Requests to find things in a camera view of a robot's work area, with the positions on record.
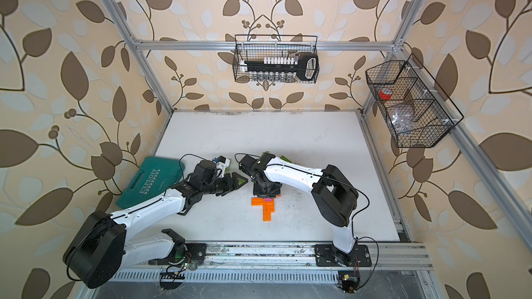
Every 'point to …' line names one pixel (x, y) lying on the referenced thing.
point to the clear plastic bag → (402, 118)
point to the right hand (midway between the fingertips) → (265, 196)
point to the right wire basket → (417, 111)
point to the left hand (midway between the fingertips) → (241, 180)
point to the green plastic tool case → (155, 176)
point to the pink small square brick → (279, 196)
